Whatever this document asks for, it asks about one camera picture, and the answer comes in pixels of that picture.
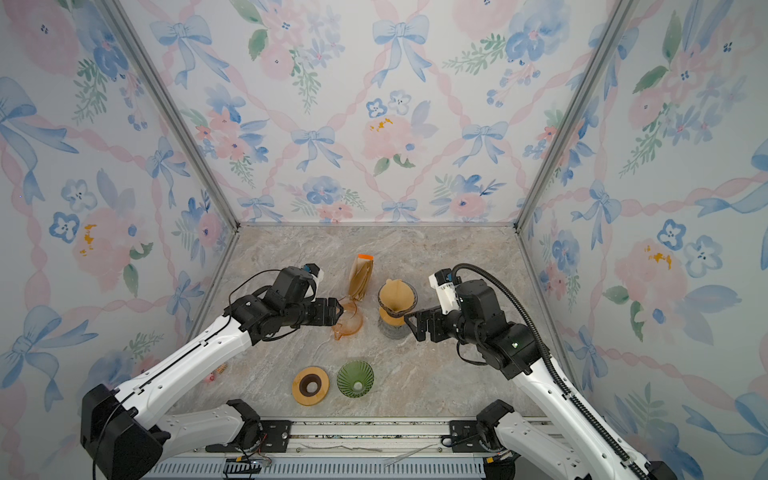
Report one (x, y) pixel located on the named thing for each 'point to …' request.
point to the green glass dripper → (355, 378)
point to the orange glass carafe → (349, 322)
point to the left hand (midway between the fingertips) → (333, 307)
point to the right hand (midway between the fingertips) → (419, 312)
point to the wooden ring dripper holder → (399, 314)
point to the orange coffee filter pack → (360, 276)
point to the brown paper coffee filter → (397, 295)
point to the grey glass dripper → (415, 296)
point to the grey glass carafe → (393, 332)
